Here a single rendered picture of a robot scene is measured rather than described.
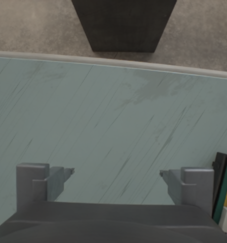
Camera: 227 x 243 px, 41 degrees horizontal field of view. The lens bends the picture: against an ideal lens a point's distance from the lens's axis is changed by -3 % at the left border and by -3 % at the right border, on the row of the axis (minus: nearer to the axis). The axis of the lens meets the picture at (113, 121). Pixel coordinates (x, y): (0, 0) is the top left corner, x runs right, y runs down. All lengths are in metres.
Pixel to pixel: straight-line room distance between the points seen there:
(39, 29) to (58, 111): 1.11
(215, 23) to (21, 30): 0.78
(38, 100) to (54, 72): 0.02
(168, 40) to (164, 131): 1.06
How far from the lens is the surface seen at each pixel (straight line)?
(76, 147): 0.20
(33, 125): 0.20
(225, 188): 0.20
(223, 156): 0.19
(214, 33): 1.30
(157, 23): 0.88
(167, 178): 0.16
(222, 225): 0.19
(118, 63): 0.20
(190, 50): 1.26
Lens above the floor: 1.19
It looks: 88 degrees down
